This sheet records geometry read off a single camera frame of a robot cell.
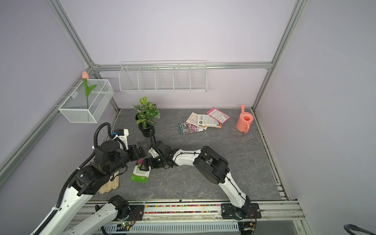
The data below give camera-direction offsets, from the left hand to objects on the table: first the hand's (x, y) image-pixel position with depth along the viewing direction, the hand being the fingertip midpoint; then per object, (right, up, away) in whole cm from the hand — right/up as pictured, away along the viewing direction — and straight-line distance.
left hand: (144, 145), depth 68 cm
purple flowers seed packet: (+17, +7, +41) cm, 45 cm away
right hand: (-6, -16, +17) cm, 24 cm away
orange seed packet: (+44, +9, +42) cm, 61 cm away
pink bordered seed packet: (+43, +17, +48) cm, 67 cm away
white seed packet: (+23, +13, +45) cm, 52 cm away
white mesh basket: (-36, +18, +4) cm, 40 cm away
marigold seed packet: (+31, +13, +44) cm, 55 cm away
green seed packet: (-8, -21, +17) cm, 28 cm away
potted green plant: (-4, +14, +17) cm, 22 cm away
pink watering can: (+58, +12, +31) cm, 67 cm away
